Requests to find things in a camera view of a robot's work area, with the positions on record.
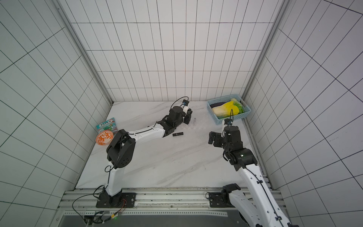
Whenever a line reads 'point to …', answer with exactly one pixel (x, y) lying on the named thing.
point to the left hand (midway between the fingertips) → (188, 112)
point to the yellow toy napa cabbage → (225, 109)
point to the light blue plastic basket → (221, 121)
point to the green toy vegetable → (239, 106)
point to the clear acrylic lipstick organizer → (199, 123)
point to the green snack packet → (109, 125)
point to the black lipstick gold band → (180, 133)
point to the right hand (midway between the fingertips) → (212, 133)
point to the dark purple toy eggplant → (217, 104)
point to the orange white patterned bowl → (104, 137)
